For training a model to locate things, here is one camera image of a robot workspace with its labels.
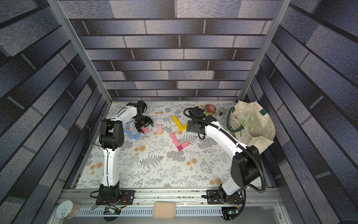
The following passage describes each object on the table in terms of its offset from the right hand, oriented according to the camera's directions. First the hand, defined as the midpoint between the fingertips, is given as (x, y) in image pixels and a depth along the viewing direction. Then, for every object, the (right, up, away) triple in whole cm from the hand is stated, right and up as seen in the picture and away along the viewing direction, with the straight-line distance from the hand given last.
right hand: (196, 127), depth 87 cm
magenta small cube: (-11, -15, +5) cm, 19 cm away
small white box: (+21, +8, +20) cm, 30 cm away
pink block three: (-13, -12, +8) cm, 19 cm away
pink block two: (-7, -13, +8) cm, 17 cm away
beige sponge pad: (-19, -42, -16) cm, 49 cm away
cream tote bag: (+41, +1, +10) cm, 42 cm away
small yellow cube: (-9, -3, +15) cm, 18 cm away
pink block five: (-17, -7, +13) cm, 22 cm away
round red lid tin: (+13, +12, +23) cm, 29 cm away
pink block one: (-36, -3, +13) cm, 39 cm away
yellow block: (-13, +2, +20) cm, 24 cm away
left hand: (-33, -1, +15) cm, 36 cm away
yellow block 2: (-11, 0, +17) cm, 20 cm away
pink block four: (-26, -3, +15) cm, 30 cm away
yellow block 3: (-7, -1, +17) cm, 19 cm away
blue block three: (-41, -7, +11) cm, 43 cm away
